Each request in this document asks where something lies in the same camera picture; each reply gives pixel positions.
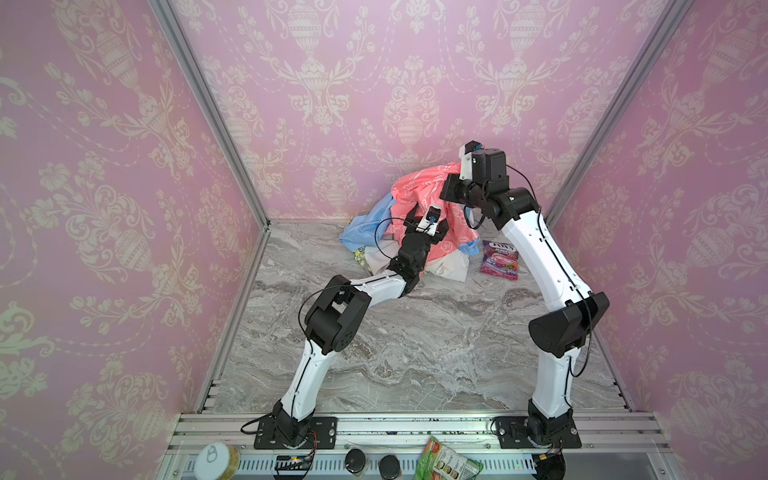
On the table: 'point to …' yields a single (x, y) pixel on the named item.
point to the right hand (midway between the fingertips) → (442, 181)
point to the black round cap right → (389, 467)
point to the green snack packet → (438, 462)
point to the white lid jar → (217, 461)
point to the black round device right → (550, 466)
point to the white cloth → (454, 265)
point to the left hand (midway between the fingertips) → (431, 207)
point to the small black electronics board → (294, 462)
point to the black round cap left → (355, 460)
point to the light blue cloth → (370, 227)
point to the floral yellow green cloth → (359, 255)
